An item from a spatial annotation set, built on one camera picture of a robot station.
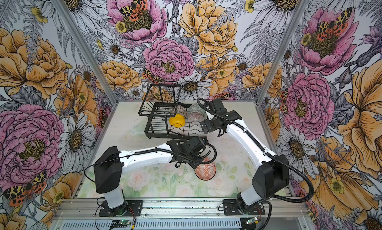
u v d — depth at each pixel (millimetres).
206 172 839
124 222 712
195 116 1084
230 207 741
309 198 394
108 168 445
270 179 420
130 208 731
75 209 755
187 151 627
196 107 1118
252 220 716
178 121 1035
